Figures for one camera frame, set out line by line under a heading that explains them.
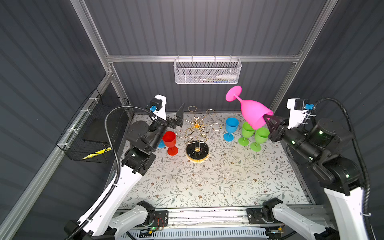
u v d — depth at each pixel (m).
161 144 0.89
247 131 0.89
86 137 0.70
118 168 0.43
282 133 0.46
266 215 0.66
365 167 0.36
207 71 1.24
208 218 0.75
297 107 0.42
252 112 0.52
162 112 0.47
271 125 0.52
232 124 0.92
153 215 0.65
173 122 0.51
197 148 0.96
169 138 0.89
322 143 0.36
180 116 0.52
